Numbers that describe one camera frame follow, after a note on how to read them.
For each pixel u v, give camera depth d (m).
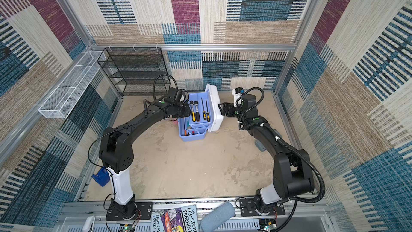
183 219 0.70
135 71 1.09
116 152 0.50
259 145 0.92
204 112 0.92
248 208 0.73
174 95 0.72
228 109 0.76
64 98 0.73
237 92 0.77
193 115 0.89
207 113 0.91
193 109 0.92
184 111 0.83
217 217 0.69
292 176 0.44
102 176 0.80
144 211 0.73
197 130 0.89
